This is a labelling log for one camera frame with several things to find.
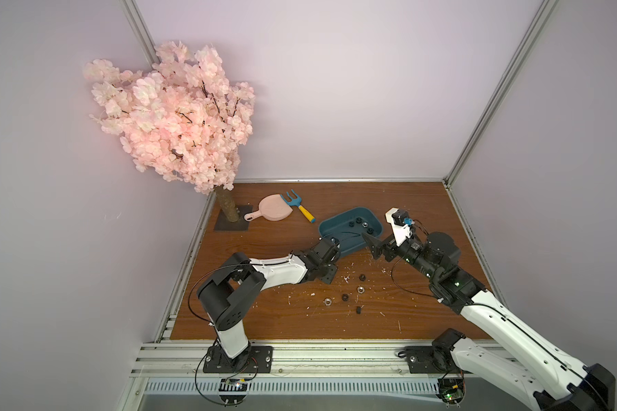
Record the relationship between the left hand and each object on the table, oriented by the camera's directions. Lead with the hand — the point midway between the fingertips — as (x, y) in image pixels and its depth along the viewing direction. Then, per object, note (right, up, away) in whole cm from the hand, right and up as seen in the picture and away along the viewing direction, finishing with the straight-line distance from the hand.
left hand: (334, 269), depth 91 cm
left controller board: (-31, -30, -19) cm, 47 cm away
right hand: (+11, +20, -22) cm, 31 cm away
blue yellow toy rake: (-16, +25, +22) cm, 37 cm away
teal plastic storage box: (+7, +14, +12) cm, 20 cm away
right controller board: (+31, -28, -21) cm, 47 cm away
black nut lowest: (+8, -12, -8) cm, 16 cm away
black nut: (+11, +17, +15) cm, 25 cm away
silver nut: (+9, -6, -5) cm, 12 cm away
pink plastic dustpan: (-26, +22, +20) cm, 40 cm away
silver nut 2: (-3, -9, -8) cm, 12 cm away
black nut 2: (+8, +16, +12) cm, 22 cm away
